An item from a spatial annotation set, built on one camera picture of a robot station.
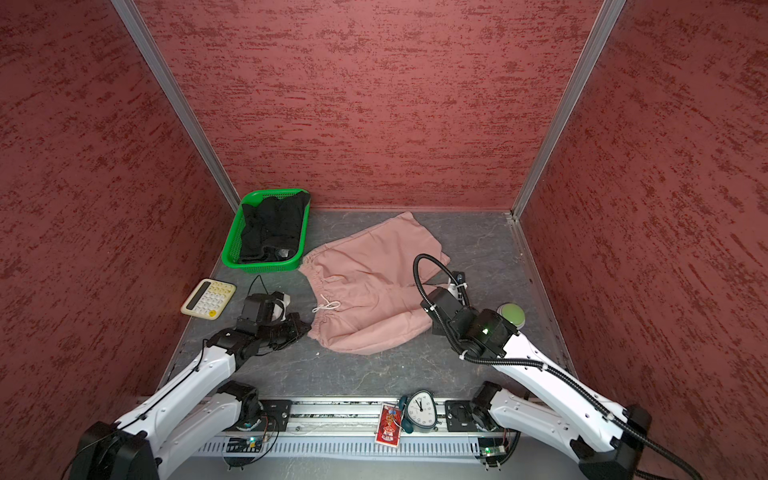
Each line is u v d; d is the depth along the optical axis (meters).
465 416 0.74
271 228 1.09
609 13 0.71
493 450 0.70
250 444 0.70
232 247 1.00
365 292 0.95
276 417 0.72
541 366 0.44
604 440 0.39
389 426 0.71
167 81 0.83
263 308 0.67
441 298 0.54
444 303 0.54
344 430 0.74
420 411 0.72
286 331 0.74
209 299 0.93
